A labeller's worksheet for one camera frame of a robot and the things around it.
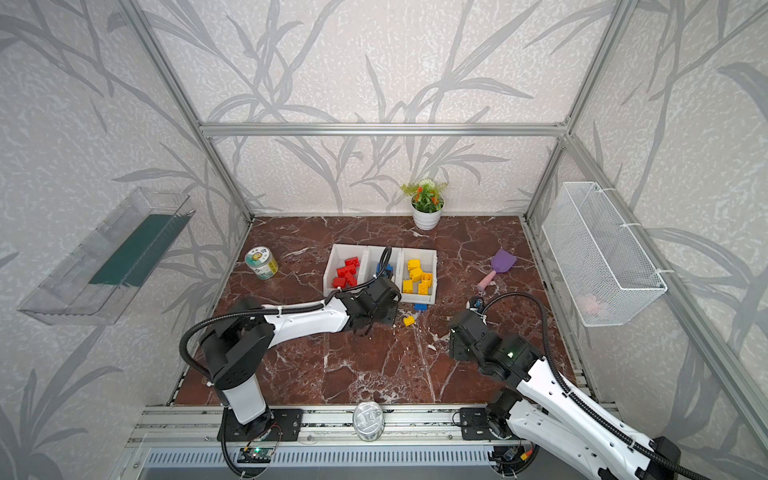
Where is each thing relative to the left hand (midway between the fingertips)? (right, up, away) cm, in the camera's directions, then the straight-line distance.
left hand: (397, 301), depth 90 cm
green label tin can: (-45, +12, +7) cm, 47 cm away
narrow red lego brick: (-17, +8, +11) cm, 22 cm away
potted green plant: (+10, +32, +15) cm, 37 cm away
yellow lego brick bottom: (+9, +6, +8) cm, 14 cm away
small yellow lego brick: (+4, -6, +1) cm, 7 cm away
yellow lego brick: (+5, +11, +12) cm, 17 cm away
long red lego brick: (-20, +5, +9) cm, 22 cm away
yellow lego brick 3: (+9, +3, +8) cm, 12 cm away
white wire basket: (+44, +12, -30) cm, 54 cm away
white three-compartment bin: (-8, +12, +13) cm, 19 cm away
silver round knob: (-6, -24, -21) cm, 32 cm away
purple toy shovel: (+37, +11, +16) cm, 42 cm away
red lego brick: (-16, +11, +15) cm, 25 cm away
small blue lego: (+7, -3, +5) cm, 9 cm away
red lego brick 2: (-15, +5, +8) cm, 18 cm away
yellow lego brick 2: (+6, +8, +11) cm, 15 cm away
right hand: (+17, -5, -12) cm, 22 cm away
